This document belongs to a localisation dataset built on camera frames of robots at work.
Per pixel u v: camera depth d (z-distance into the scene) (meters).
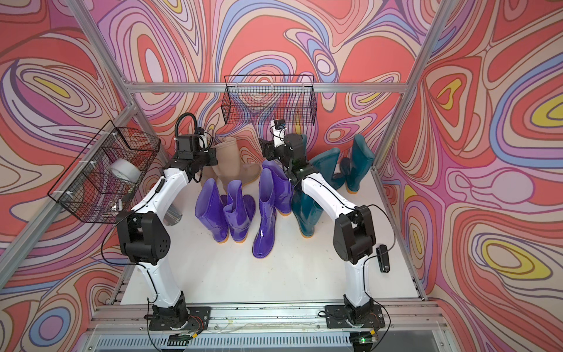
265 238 0.87
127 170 0.75
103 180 0.78
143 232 0.49
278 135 0.70
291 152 0.64
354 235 0.51
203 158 0.77
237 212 0.74
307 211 0.78
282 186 0.81
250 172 1.10
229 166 0.96
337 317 0.73
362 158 0.88
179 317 0.66
